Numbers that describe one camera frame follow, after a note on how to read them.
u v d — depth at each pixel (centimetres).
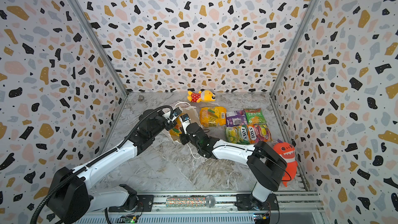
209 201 71
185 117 70
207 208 73
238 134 96
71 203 39
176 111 67
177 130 84
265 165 45
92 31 86
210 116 101
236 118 103
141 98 117
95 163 46
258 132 97
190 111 86
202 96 113
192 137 62
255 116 106
